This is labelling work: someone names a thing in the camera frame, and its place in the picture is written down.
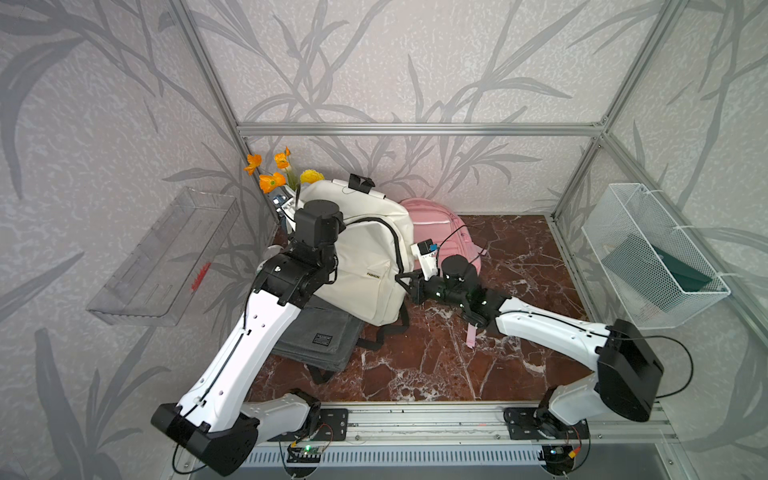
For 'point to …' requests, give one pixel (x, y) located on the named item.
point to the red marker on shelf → (200, 276)
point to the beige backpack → (374, 257)
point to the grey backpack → (319, 335)
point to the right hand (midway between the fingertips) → (395, 276)
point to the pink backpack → (436, 222)
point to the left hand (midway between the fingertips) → (324, 208)
